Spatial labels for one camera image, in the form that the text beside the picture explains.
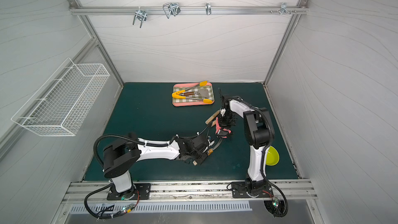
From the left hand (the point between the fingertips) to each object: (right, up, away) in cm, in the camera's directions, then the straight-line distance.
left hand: (206, 156), depth 84 cm
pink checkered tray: (-18, +29, +24) cm, 42 cm away
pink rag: (+7, +14, +9) cm, 18 cm away
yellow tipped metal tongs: (-21, +35, +27) cm, 49 cm away
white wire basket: (-66, +29, -15) cm, 74 cm away
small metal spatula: (-1, +37, +31) cm, 48 cm away
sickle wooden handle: (+5, +17, +15) cm, 23 cm away
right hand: (+11, +13, +12) cm, 21 cm away
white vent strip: (-40, -18, -14) cm, 46 cm away
